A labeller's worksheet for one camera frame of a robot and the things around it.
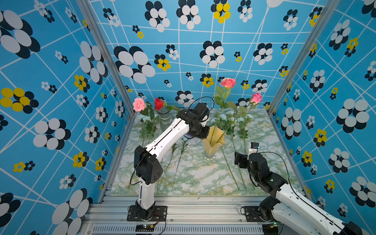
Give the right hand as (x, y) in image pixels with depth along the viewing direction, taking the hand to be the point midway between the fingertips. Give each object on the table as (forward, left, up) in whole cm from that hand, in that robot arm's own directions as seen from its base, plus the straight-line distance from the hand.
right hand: (244, 152), depth 82 cm
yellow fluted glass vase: (+8, +16, +3) cm, 18 cm away
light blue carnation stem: (+10, +36, -10) cm, 38 cm away
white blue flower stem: (-3, +7, -13) cm, 15 cm away
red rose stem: (+21, +49, +18) cm, 56 cm away
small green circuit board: (-34, +53, -15) cm, 65 cm away
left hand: (+7, +21, +8) cm, 23 cm away
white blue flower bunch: (+31, -3, -12) cm, 33 cm away
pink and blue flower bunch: (+18, +12, +19) cm, 29 cm away
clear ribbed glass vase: (+21, +46, +10) cm, 51 cm away
